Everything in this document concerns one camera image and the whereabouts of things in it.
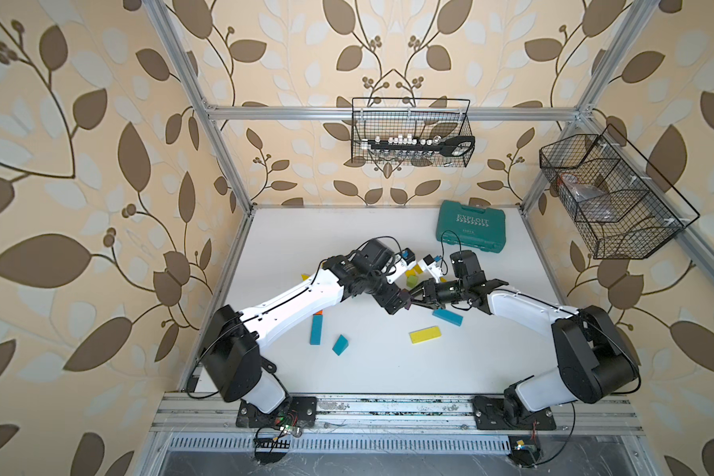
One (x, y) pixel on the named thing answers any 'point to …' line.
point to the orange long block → (320, 312)
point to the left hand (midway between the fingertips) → (399, 289)
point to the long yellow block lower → (424, 334)
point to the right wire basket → (622, 206)
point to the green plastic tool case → (471, 227)
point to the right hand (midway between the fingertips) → (406, 299)
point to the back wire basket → (429, 131)
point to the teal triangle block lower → (340, 345)
